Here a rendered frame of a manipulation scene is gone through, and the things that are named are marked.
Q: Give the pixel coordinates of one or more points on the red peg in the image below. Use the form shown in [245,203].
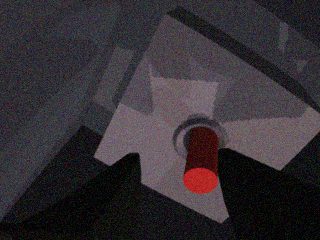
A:
[200,173]

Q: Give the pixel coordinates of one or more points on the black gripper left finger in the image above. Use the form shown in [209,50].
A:
[106,208]

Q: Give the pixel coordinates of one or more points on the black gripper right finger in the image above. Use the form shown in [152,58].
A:
[266,204]

